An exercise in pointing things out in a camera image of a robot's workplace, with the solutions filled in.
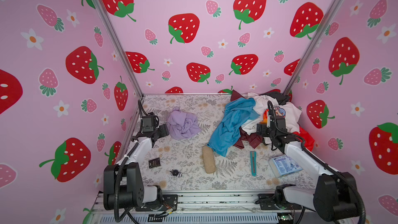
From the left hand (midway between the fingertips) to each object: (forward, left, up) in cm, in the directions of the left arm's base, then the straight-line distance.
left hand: (160, 128), depth 91 cm
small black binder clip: (-23, -11, -8) cm, 27 cm away
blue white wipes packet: (-20, -68, -4) cm, 71 cm away
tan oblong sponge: (-12, -28, -8) cm, 32 cm away
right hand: (+1, -63, +4) cm, 63 cm away
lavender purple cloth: (+4, -12, -2) cm, 13 cm away
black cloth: (+31, -84, -5) cm, 89 cm away
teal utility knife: (-17, -54, -8) cm, 57 cm away
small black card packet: (-17, +1, -8) cm, 19 cm away
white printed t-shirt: (+13, -83, -1) cm, 84 cm away
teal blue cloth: (+14, -48, -2) cm, 50 cm away
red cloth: (-2, -92, -9) cm, 92 cm away
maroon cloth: (-3, -57, -6) cm, 57 cm away
